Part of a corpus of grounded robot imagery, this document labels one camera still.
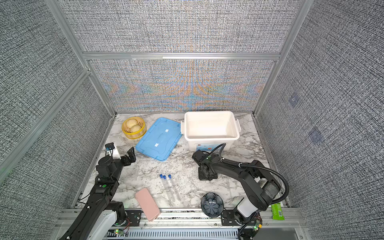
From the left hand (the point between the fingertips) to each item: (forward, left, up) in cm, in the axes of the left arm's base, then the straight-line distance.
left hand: (125, 149), depth 81 cm
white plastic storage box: (+19, -49, -11) cm, 54 cm away
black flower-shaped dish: (-27, -45, -14) cm, 54 cm away
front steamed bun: (+23, +1, -9) cm, 25 cm away
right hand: (-12, -44, -16) cm, 48 cm away
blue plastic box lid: (+17, -15, -16) cm, 28 cm away
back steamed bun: (+28, +5, -9) cm, 30 cm away
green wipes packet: (-33, -77, -14) cm, 85 cm away
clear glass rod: (-8, -4, -13) cm, 16 cm away
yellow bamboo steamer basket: (+21, +8, -12) cm, 26 cm away
